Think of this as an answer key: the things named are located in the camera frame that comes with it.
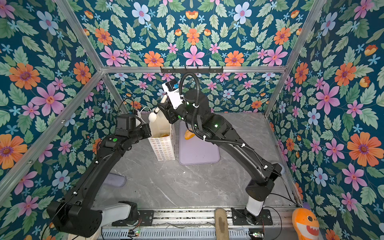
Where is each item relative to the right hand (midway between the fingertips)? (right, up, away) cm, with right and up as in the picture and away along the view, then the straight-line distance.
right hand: (163, 99), depth 57 cm
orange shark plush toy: (+61, -54, +8) cm, 82 cm away
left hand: (-11, -9, +19) cm, 24 cm away
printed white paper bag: (-6, -16, +18) cm, 25 cm away
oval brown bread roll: (+6, -16, +45) cm, 48 cm away
